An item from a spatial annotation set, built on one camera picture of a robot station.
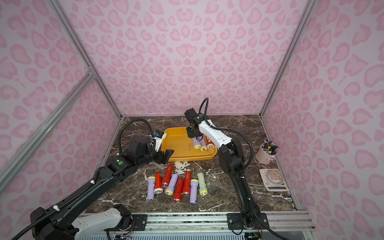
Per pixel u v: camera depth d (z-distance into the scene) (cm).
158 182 84
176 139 106
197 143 93
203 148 98
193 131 86
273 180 85
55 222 38
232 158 59
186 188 81
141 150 56
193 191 81
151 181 85
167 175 86
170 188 81
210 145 98
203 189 80
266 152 86
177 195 79
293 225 73
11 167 51
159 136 63
